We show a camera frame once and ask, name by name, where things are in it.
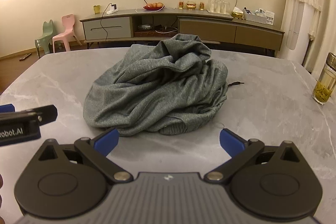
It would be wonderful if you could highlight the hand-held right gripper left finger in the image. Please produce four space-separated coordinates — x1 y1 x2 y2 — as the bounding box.
38 127 133 185

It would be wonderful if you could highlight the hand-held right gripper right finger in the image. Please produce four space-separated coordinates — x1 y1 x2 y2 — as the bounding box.
204 129 301 185

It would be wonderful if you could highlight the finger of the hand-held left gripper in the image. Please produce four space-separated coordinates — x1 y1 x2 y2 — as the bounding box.
0 104 58 126

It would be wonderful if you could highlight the grey knit garment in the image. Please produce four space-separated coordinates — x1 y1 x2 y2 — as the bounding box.
83 33 245 137

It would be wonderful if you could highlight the green plastic child chair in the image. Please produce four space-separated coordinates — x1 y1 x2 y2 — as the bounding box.
34 20 55 59

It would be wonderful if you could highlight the pink plastic child chair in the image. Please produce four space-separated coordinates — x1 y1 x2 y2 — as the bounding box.
52 13 83 53

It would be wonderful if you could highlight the glass tea bottle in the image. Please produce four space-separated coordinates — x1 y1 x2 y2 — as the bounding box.
312 52 336 105

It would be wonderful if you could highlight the long grey television cabinet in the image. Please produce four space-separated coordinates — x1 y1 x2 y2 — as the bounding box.
80 7 285 57

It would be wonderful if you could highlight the gold tissue box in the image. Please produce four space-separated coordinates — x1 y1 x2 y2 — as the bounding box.
231 7 245 20

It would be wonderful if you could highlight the grey organiser tray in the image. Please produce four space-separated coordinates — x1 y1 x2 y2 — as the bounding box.
243 7 275 25

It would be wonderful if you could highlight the white standing air conditioner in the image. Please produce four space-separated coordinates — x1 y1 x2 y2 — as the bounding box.
286 0 322 73

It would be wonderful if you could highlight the cluster of clear drinking glasses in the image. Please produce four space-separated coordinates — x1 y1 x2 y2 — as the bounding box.
207 0 232 14

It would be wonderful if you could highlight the red plate of fruit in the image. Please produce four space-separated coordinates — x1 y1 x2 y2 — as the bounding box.
143 2 165 11

